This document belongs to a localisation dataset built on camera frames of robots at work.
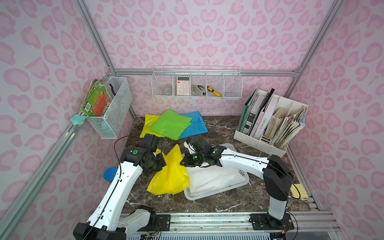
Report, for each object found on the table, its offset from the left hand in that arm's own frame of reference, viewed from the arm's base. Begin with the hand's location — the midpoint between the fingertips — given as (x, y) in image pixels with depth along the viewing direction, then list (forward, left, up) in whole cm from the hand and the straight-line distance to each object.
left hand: (162, 164), depth 74 cm
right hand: (+2, -8, -5) cm, 9 cm away
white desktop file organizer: (+27, -61, +1) cm, 67 cm away
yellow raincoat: (-4, -5, -7) cm, 10 cm away
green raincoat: (+37, +2, -14) cm, 40 cm away
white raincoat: (-3, -20, -13) cm, 24 cm away
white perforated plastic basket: (+15, -37, -9) cm, 41 cm away
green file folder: (+29, -45, +8) cm, 54 cm away
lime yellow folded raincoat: (+44, +19, -16) cm, 50 cm away
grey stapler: (+47, -18, +9) cm, 51 cm away
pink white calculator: (+48, -8, +12) cm, 50 cm away
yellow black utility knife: (+46, -29, +7) cm, 55 cm away
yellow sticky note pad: (-7, -73, -21) cm, 76 cm away
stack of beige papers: (+22, -68, 0) cm, 71 cm away
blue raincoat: (+37, -17, -16) cm, 44 cm away
